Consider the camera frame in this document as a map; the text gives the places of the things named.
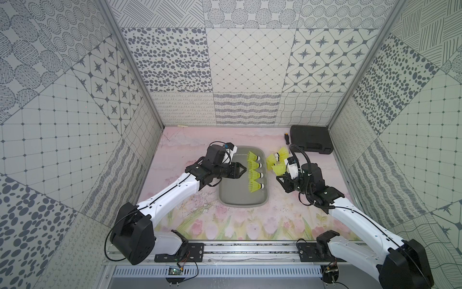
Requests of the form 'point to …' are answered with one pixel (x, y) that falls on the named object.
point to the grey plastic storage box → (235, 192)
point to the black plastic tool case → (311, 138)
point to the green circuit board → (175, 270)
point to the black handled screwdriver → (287, 138)
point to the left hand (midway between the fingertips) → (248, 171)
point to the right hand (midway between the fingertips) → (280, 179)
